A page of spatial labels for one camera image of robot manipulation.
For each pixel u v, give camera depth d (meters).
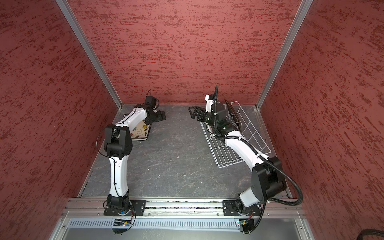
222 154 0.92
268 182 0.43
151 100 0.85
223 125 0.63
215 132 0.62
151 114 0.82
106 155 0.60
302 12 0.73
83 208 0.76
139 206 0.74
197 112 0.71
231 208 0.74
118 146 0.59
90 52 0.88
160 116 0.95
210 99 0.72
